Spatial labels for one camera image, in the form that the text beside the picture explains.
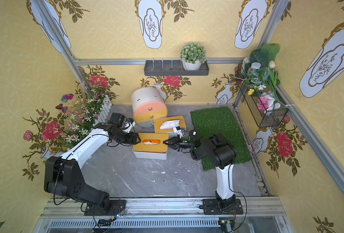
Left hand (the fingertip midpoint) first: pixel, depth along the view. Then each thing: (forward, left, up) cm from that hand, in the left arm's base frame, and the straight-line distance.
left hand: (130, 139), depth 88 cm
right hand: (+1, -25, 0) cm, 25 cm away
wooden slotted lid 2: (+13, -15, -2) cm, 20 cm away
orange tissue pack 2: (+9, -24, +3) cm, 26 cm away
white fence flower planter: (+19, +29, +6) cm, 35 cm away
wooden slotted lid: (-5, -19, -1) cm, 20 cm away
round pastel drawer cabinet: (+18, -11, +12) cm, 24 cm away
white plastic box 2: (+10, -22, +2) cm, 24 cm away
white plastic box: (-8, -12, -5) cm, 15 cm away
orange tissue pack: (-1, -12, -2) cm, 13 cm away
